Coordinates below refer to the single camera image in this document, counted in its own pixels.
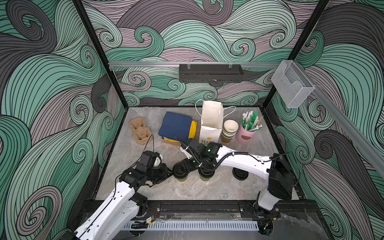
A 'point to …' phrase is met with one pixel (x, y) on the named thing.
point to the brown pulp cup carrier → (142, 134)
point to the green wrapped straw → (253, 117)
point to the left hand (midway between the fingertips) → (174, 173)
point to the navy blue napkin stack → (175, 125)
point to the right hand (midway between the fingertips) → (184, 168)
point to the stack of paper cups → (230, 127)
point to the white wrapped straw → (246, 115)
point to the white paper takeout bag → (212, 114)
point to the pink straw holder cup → (244, 136)
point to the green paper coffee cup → (205, 179)
